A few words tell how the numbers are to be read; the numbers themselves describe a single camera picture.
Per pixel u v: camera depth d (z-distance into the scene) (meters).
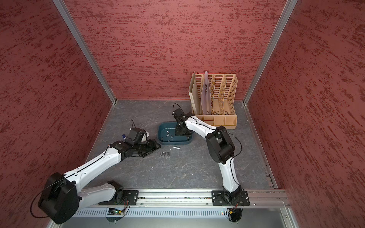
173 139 0.98
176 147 0.92
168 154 0.90
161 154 0.90
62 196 0.39
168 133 0.99
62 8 0.71
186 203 0.74
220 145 0.55
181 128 0.81
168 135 0.98
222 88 1.07
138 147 0.69
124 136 0.97
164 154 0.90
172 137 0.97
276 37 0.83
